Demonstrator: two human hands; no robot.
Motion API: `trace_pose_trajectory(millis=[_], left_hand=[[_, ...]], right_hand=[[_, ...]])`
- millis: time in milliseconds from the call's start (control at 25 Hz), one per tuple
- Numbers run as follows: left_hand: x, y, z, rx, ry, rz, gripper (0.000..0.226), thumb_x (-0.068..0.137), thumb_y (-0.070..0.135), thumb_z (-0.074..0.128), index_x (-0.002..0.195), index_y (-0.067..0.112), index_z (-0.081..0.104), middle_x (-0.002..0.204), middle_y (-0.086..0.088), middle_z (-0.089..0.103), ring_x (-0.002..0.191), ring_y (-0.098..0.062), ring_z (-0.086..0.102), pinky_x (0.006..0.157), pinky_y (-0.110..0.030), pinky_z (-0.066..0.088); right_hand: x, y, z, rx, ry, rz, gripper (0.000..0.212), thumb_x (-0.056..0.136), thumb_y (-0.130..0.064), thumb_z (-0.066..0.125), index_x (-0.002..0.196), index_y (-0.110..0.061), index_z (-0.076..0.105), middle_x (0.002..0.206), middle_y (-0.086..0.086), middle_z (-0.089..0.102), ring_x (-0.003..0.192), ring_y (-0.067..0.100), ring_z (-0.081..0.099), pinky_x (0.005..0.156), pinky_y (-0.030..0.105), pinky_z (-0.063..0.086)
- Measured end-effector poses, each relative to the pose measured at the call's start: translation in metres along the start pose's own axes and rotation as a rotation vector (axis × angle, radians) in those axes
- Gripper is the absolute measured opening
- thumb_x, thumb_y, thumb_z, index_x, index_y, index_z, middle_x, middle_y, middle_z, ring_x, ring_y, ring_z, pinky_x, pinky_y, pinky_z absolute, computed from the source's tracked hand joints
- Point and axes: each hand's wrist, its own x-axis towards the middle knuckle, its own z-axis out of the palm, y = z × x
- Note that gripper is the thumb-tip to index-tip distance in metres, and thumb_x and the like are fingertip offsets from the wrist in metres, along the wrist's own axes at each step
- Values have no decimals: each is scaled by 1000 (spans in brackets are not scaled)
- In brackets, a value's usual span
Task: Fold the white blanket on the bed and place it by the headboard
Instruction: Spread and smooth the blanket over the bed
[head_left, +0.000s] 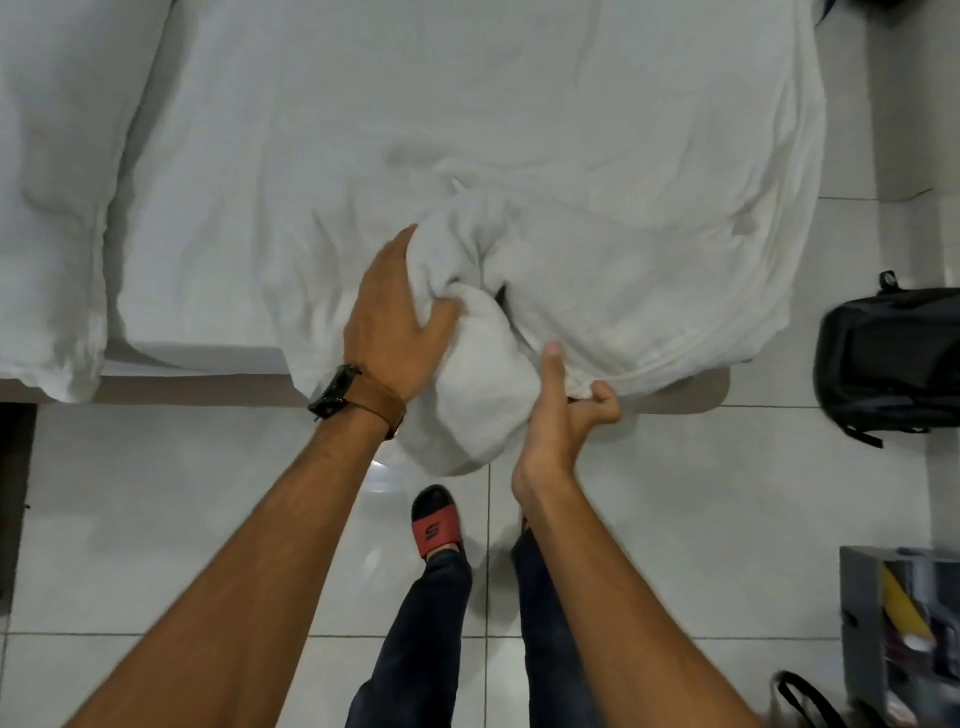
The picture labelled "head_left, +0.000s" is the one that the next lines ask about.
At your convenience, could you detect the person's right leg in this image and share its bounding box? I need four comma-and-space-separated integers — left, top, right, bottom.
511, 524, 605, 728

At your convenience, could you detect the person's leg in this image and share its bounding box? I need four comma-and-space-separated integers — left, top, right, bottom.
511, 524, 605, 728
344, 545, 475, 728

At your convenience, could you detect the white pillow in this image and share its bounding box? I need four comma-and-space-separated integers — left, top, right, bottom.
0, 0, 175, 404

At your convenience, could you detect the person's left hand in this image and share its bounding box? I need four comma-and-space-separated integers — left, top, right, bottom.
342, 223, 464, 404

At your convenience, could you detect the grey storage box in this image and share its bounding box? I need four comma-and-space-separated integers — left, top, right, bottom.
838, 545, 960, 728

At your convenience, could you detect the dark wooden nightstand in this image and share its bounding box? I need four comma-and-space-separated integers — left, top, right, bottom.
0, 403, 37, 605

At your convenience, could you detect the black wristwatch brown strap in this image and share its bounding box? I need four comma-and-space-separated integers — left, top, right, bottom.
307, 364, 408, 441

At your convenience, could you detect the yellow paper folder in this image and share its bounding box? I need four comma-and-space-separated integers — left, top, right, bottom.
878, 563, 937, 652

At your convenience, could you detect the person's right forearm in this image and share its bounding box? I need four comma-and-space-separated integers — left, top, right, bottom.
517, 479, 763, 728

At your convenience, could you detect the white duvet blanket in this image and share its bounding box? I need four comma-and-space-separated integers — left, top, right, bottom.
254, 0, 828, 479

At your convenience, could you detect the person's right hand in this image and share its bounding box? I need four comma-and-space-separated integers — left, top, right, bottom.
511, 341, 624, 513

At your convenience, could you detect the white sheeted bed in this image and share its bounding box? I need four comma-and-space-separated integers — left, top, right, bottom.
0, 0, 826, 418

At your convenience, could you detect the person's left forearm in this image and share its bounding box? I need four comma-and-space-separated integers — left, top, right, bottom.
67, 401, 406, 728

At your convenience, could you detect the dark grey backpack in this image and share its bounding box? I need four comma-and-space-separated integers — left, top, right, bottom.
813, 269, 960, 450

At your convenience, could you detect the red black slide sandal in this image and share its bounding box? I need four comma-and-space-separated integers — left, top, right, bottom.
410, 484, 468, 562

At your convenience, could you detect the black looped strap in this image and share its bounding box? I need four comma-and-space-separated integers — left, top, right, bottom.
774, 669, 853, 728

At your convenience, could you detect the person's left leg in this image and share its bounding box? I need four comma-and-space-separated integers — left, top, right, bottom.
344, 545, 475, 728

